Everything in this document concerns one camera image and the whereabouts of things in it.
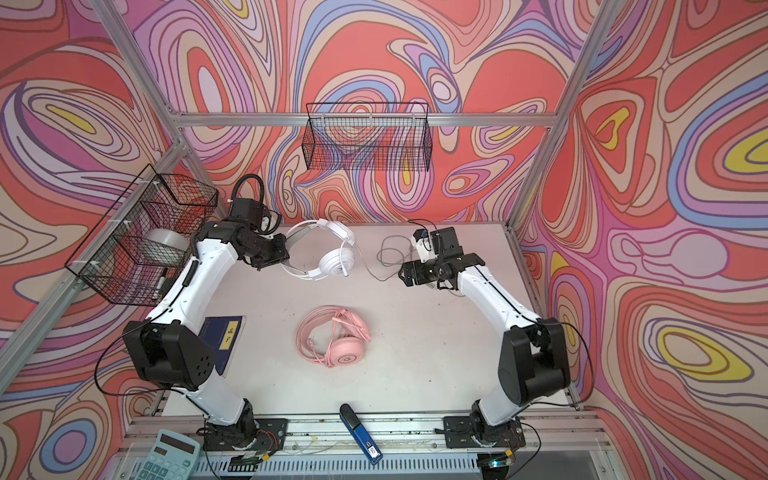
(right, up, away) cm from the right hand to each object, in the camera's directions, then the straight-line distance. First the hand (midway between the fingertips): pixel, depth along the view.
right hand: (415, 276), depth 88 cm
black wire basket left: (-72, +5, -21) cm, 75 cm away
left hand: (-36, +7, -4) cm, 36 cm away
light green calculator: (-59, -41, -19) cm, 74 cm away
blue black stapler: (-15, -36, -17) cm, 43 cm away
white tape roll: (-62, +8, -17) cm, 65 cm away
